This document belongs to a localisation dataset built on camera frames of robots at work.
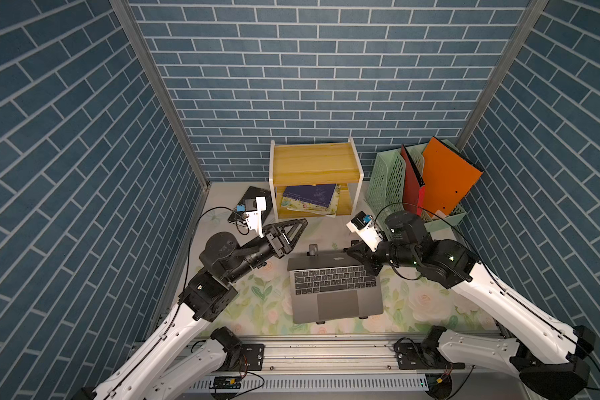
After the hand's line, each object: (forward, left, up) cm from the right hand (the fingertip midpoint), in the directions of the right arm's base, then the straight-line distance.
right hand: (351, 251), depth 66 cm
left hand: (-2, +11, +12) cm, 16 cm away
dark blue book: (+29, +12, -10) cm, 33 cm away
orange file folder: (+37, -37, -5) cm, 53 cm away
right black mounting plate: (-19, -20, -26) cm, 38 cm away
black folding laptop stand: (+8, +11, -14) cm, 20 cm away
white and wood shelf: (+29, +15, +5) cm, 33 cm away
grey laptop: (-2, +4, -20) cm, 21 cm away
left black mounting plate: (-22, +26, -26) cm, 43 cm away
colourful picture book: (+24, +17, -11) cm, 32 cm away
